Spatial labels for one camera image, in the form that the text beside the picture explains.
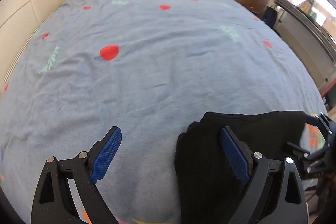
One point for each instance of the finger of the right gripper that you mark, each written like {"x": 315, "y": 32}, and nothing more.
{"x": 313, "y": 137}
{"x": 318, "y": 162}

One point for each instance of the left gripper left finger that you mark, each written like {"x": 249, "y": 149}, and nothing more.
{"x": 53, "y": 202}

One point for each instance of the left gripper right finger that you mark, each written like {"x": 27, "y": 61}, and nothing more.
{"x": 272, "y": 192}

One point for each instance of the black pants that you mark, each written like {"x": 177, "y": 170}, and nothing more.
{"x": 208, "y": 189}

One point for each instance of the blue patterned bedspread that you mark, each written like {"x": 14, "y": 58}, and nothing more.
{"x": 151, "y": 68}

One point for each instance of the dark bag on floor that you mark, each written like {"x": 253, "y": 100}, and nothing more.
{"x": 270, "y": 16}

